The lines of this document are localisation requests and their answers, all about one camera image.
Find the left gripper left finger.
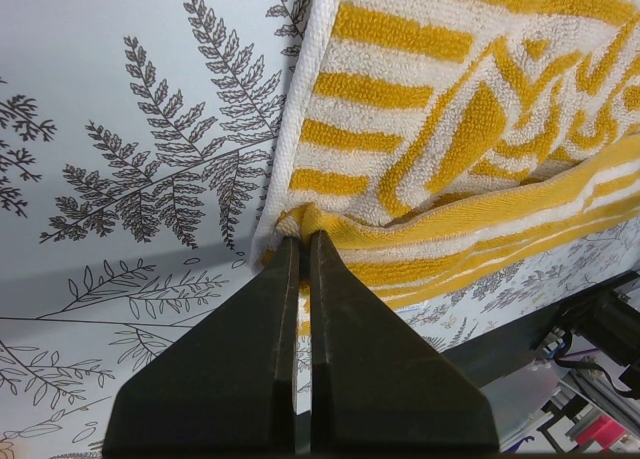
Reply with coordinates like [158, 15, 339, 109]
[102, 238, 300, 454]

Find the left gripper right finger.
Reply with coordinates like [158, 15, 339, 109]
[309, 231, 499, 454]

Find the yellow striped towel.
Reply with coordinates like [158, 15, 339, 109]
[251, 0, 639, 309]

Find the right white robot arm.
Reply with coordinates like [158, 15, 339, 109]
[538, 270, 639, 400]

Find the floral table mat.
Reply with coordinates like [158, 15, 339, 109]
[1, 0, 639, 458]

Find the aluminium frame rail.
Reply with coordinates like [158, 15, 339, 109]
[499, 368, 640, 455]

